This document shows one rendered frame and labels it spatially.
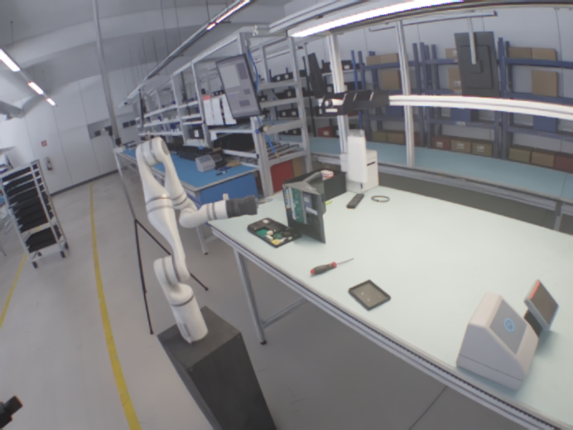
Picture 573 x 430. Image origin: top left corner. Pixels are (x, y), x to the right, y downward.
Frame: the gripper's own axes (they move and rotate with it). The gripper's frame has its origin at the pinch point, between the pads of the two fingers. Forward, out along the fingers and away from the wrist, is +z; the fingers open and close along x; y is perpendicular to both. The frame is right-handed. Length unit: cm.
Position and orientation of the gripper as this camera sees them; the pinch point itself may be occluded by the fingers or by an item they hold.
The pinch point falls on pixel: (272, 200)
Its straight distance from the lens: 123.9
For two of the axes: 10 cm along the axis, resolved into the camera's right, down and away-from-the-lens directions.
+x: -1.5, -9.1, -3.9
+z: 9.9, -1.6, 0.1
